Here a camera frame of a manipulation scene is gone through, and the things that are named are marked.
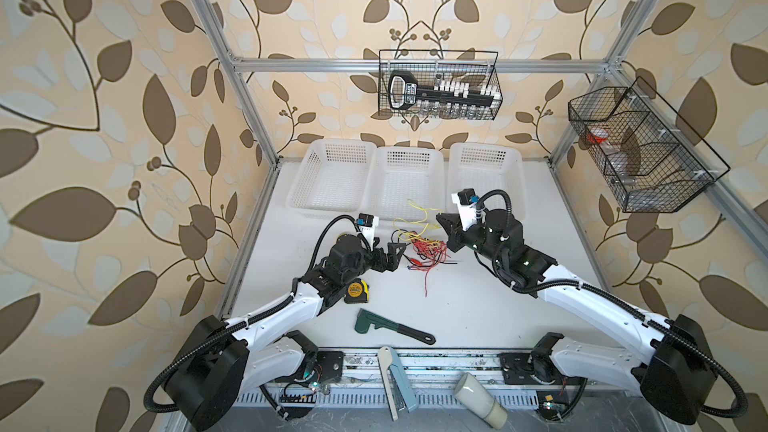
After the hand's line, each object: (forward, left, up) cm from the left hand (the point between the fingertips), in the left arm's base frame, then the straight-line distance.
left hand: (395, 241), depth 80 cm
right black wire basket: (+13, -63, +20) cm, 67 cm away
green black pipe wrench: (-17, +7, -14) cm, 23 cm away
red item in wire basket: (+25, -55, +16) cm, 63 cm away
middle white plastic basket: (+38, 0, -15) cm, 40 cm away
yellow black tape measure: (-10, +11, -13) cm, 19 cm away
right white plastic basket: (+41, -35, -14) cm, 56 cm away
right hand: (+2, -11, +8) cm, 14 cm away
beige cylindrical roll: (-33, -19, -12) cm, 40 cm away
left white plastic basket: (+37, +26, -16) cm, 48 cm away
